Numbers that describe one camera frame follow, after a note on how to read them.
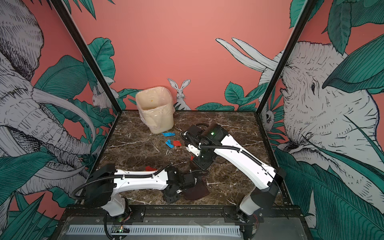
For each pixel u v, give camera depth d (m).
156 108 0.86
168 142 1.01
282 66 0.91
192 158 0.95
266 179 0.41
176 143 1.01
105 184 0.41
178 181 0.56
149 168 0.89
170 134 1.07
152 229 0.70
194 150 0.61
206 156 0.55
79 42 0.81
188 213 0.75
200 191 0.78
